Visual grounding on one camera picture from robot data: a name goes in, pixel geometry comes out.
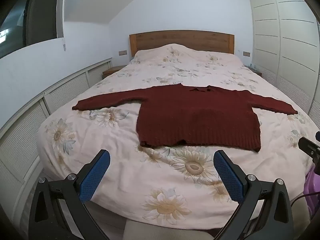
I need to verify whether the white panelled wardrobe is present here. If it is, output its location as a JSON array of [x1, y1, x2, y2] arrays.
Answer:
[[246, 0, 320, 120]]

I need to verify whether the low white louvered cabinet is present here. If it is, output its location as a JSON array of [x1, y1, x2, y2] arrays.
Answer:
[[0, 57, 113, 210]]

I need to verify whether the dark window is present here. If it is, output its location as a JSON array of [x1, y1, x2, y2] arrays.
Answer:
[[0, 0, 64, 58]]

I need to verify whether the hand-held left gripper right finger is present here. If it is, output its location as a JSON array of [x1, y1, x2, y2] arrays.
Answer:
[[213, 150, 294, 240]]

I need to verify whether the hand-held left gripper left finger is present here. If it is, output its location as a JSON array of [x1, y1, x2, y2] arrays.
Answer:
[[28, 149, 112, 240]]

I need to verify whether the bed with floral duvet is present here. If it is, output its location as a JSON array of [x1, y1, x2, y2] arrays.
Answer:
[[36, 44, 317, 227]]

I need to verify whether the wooden headboard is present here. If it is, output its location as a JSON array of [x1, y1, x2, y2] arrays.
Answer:
[[129, 30, 235, 58]]

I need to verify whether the black cable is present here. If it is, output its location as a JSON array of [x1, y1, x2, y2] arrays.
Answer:
[[290, 192, 320, 205]]

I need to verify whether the dark red knit sweater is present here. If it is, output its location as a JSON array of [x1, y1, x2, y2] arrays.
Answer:
[[72, 83, 298, 153]]

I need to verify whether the wooden nightstand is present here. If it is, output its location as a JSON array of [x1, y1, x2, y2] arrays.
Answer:
[[244, 65, 262, 77], [102, 65, 127, 78]]

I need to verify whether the purple stool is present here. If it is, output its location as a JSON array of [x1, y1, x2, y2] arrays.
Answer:
[[303, 166, 320, 217]]

